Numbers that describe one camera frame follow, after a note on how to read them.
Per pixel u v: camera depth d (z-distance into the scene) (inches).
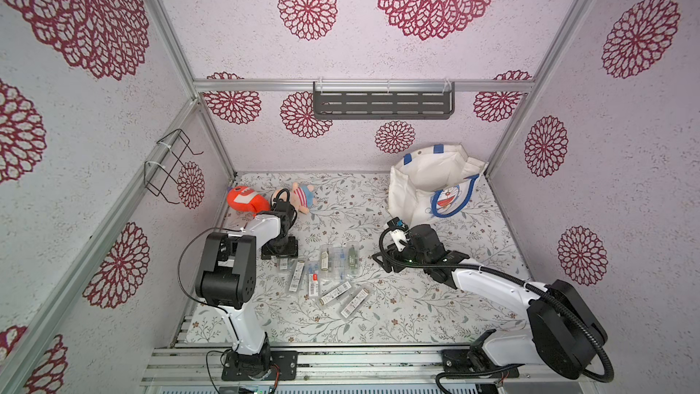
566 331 16.6
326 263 36.3
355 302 32.8
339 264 36.3
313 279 34.6
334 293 33.6
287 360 29.5
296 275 35.3
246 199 40.3
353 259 36.6
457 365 28.7
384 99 36.9
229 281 19.4
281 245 32.0
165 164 30.2
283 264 36.2
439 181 43.5
